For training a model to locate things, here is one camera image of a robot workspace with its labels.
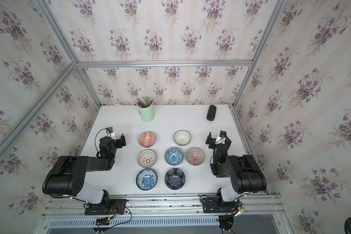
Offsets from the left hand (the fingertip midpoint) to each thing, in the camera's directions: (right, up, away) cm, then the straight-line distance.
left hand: (117, 135), depth 93 cm
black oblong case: (+66, +15, +21) cm, 71 cm away
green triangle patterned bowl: (+42, -2, +6) cm, 43 cm away
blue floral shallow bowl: (+21, -24, -11) cm, 34 cm away
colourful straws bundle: (+14, +23, +14) cm, 30 cm away
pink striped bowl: (+50, -13, -3) cm, 51 cm away
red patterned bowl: (+18, -3, +6) cm, 19 cm away
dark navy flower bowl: (+37, -24, -11) cm, 46 cm away
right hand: (+65, +1, -3) cm, 66 cm away
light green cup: (+16, +15, +14) cm, 26 cm away
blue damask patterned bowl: (+37, -13, -2) cm, 39 cm away
